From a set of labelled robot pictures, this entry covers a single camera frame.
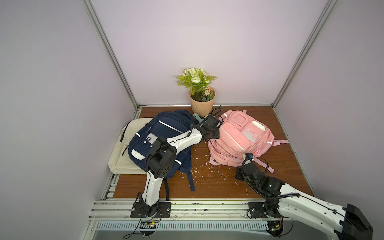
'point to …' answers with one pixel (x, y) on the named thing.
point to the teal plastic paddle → (198, 118)
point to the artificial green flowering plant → (200, 84)
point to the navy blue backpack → (149, 126)
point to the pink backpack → (241, 135)
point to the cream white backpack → (119, 161)
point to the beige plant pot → (202, 102)
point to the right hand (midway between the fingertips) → (236, 162)
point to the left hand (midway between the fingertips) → (220, 132)
